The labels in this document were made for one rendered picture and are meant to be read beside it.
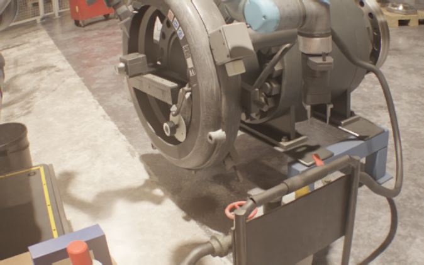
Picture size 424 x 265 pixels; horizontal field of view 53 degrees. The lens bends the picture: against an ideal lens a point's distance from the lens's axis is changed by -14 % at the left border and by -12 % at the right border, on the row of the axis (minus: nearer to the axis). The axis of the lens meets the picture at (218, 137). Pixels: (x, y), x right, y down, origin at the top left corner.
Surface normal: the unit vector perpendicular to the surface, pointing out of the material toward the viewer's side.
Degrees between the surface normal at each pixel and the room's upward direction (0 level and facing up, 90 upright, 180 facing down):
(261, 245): 90
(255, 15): 90
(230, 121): 105
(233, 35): 68
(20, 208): 0
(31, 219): 0
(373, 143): 90
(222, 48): 90
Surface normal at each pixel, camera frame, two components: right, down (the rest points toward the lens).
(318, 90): 0.07, 0.36
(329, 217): 0.54, 0.31
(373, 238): -0.07, -0.91
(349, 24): 0.47, -0.07
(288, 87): 0.54, 0.55
